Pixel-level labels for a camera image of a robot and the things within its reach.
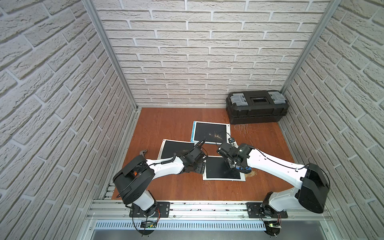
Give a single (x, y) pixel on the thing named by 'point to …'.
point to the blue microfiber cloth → (247, 168)
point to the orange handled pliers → (143, 152)
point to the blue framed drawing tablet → (214, 133)
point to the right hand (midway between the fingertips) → (239, 158)
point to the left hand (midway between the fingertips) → (200, 165)
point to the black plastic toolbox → (255, 106)
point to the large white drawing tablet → (169, 147)
